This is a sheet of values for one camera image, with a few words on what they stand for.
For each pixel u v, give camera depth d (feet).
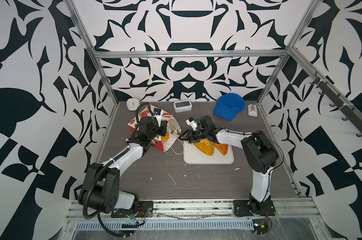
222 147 3.05
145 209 2.43
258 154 1.70
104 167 1.43
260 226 2.33
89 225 2.30
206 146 3.00
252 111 3.72
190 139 2.68
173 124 3.26
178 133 3.07
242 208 2.44
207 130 2.55
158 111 2.43
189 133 2.73
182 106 3.69
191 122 2.86
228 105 3.80
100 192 1.39
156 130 2.45
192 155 2.99
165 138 3.15
